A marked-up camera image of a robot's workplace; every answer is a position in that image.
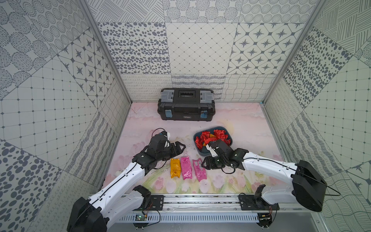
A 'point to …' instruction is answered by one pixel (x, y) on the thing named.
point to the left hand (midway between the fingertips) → (182, 145)
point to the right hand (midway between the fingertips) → (206, 166)
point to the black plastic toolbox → (186, 104)
